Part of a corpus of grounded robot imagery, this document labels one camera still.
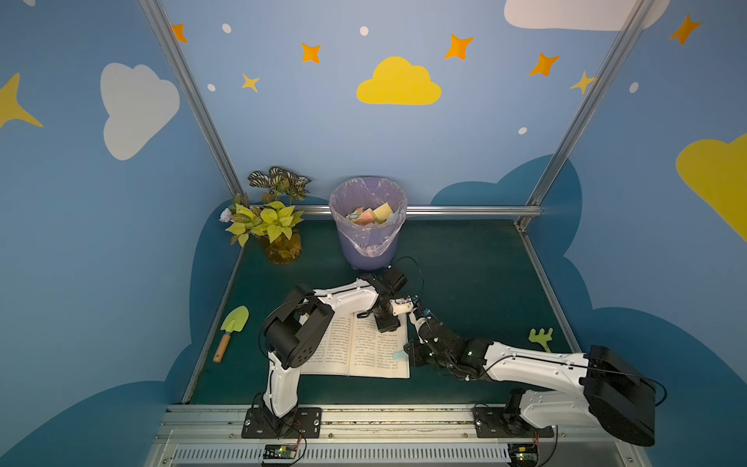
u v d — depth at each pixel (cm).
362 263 103
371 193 101
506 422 66
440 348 64
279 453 71
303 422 75
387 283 76
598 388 43
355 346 86
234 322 92
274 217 88
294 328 51
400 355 86
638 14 69
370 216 103
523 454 72
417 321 76
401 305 84
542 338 90
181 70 78
